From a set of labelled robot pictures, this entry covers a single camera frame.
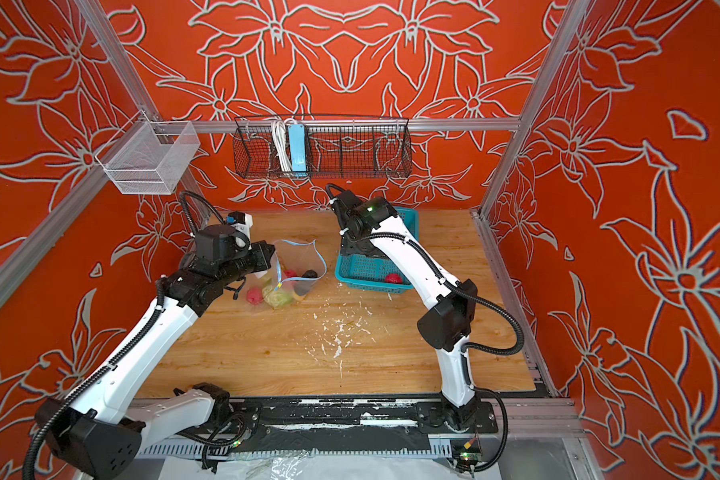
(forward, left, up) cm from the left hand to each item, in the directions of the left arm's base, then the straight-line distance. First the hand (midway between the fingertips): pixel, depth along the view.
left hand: (273, 244), depth 74 cm
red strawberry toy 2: (+7, -33, -23) cm, 41 cm away
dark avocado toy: (+2, -7, -16) cm, 17 cm away
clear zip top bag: (+3, -2, -9) cm, 10 cm away
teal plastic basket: (+10, -25, -27) cm, 39 cm away
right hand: (+5, -22, -6) cm, 23 cm away
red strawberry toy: (0, -2, -13) cm, 13 cm away
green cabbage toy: (-4, +3, -21) cm, 22 cm away
